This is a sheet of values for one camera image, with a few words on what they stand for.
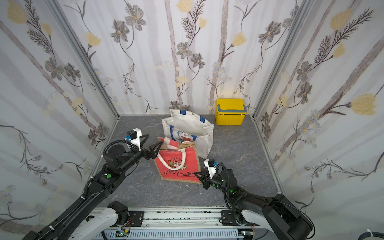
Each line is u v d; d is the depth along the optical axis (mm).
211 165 702
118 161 534
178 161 767
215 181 715
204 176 725
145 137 726
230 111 1061
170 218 750
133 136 583
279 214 431
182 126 983
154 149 633
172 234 702
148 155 626
